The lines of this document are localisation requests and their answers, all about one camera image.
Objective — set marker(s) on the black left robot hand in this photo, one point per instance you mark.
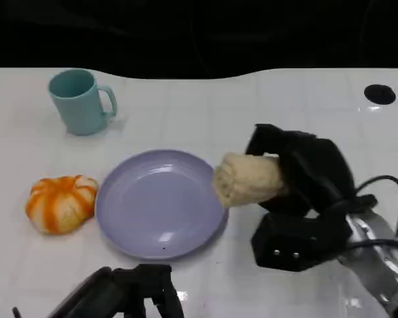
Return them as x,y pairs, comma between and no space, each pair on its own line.
119,291

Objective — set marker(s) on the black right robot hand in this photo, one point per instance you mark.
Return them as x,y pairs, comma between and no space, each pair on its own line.
315,172

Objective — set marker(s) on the beige towel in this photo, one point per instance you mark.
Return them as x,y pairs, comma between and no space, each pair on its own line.
248,179

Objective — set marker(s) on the lilac plate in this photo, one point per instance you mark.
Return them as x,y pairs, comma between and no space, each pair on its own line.
159,205

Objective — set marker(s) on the orange and white bread roll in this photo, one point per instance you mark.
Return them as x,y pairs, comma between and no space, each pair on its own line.
61,203

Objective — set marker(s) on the pale green mug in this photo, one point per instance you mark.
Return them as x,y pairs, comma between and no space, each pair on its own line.
79,106

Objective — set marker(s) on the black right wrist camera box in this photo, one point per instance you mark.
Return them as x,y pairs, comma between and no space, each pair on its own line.
285,238

